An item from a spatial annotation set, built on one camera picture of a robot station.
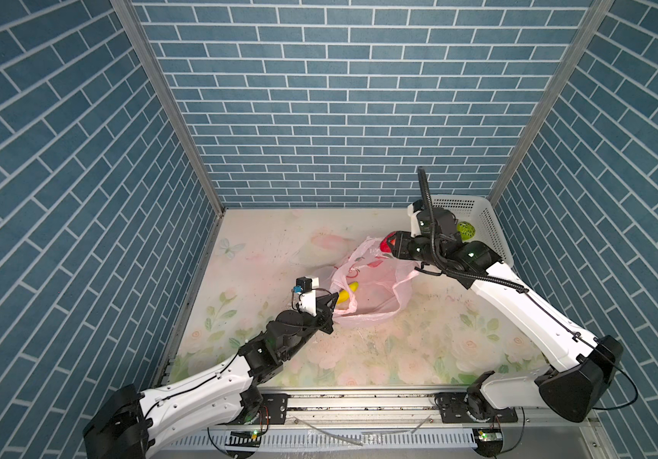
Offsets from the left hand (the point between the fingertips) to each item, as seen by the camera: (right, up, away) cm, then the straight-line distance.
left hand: (346, 299), depth 74 cm
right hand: (+13, +15, +2) cm, 20 cm away
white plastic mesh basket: (+54, +25, +38) cm, 71 cm away
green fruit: (+45, +19, +31) cm, 58 cm away
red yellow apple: (+10, +14, +2) cm, 18 cm away
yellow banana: (-1, -3, +21) cm, 21 cm away
